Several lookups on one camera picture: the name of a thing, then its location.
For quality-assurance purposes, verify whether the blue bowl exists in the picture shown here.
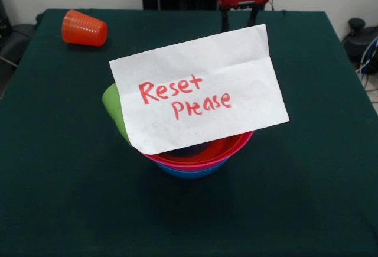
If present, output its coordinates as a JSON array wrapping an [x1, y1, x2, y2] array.
[[155, 158, 230, 180]]

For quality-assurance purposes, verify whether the red bowl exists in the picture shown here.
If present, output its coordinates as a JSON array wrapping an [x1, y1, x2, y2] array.
[[158, 132, 247, 165]]

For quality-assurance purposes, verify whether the green cup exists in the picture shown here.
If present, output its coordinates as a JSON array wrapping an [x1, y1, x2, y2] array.
[[102, 83, 131, 147]]

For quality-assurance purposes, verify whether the dark green tablecloth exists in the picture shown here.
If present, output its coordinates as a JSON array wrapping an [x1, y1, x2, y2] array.
[[0, 8, 378, 257]]

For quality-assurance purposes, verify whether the pink bowl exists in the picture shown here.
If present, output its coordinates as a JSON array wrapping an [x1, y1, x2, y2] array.
[[141, 130, 255, 171]]

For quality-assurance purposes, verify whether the black chair base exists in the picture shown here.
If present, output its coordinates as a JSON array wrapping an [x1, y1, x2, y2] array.
[[0, 0, 41, 98], [341, 17, 378, 74]]

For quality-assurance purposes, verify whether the orange ribbed cup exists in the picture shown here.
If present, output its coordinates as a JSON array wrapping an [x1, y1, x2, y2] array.
[[61, 9, 109, 47]]

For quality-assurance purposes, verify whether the white paper reset sign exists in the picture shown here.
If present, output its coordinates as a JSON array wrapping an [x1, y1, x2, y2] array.
[[108, 23, 290, 155]]

